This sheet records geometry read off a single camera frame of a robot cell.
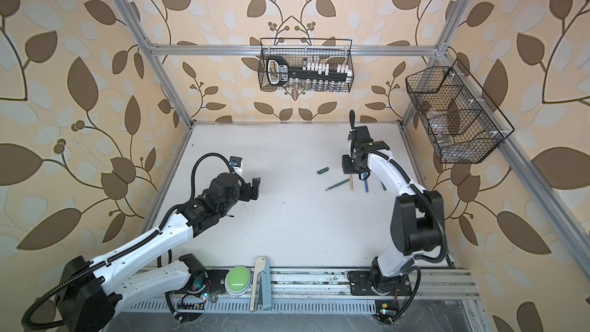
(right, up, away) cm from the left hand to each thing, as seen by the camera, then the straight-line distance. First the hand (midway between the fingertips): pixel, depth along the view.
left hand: (249, 176), depth 80 cm
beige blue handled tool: (+5, -30, -5) cm, 30 cm away
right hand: (+38, +1, +10) cm, 39 cm away
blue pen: (+46, -5, +19) cm, 50 cm away
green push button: (-2, -33, -6) cm, 34 cm away
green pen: (+34, -6, +19) cm, 40 cm away
